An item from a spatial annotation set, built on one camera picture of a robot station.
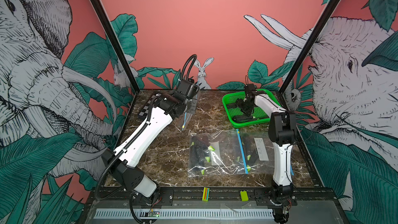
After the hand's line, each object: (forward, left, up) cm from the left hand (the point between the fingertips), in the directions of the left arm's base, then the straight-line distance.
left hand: (190, 100), depth 75 cm
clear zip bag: (-17, -13, -25) cm, 33 cm away
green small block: (-38, -25, -30) cm, 54 cm away
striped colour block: (-36, -6, -27) cm, 46 cm away
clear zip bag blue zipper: (-17, -37, -27) cm, 48 cm away
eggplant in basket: (+6, -32, -27) cm, 42 cm away
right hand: (+14, -30, -24) cm, 41 cm away
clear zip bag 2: (-7, +2, -4) cm, 8 cm away
